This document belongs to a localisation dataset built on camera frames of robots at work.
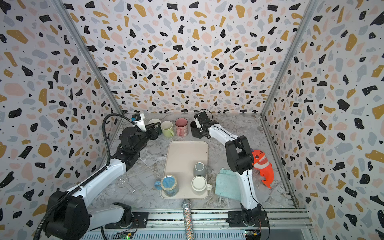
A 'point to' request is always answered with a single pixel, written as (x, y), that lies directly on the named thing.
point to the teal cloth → (227, 185)
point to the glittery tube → (186, 205)
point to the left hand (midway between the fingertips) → (157, 121)
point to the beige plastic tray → (181, 157)
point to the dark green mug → (159, 127)
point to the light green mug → (166, 127)
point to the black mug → (195, 131)
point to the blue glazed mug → (169, 184)
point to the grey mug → (199, 169)
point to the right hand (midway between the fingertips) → (195, 128)
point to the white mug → (199, 183)
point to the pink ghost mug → (181, 125)
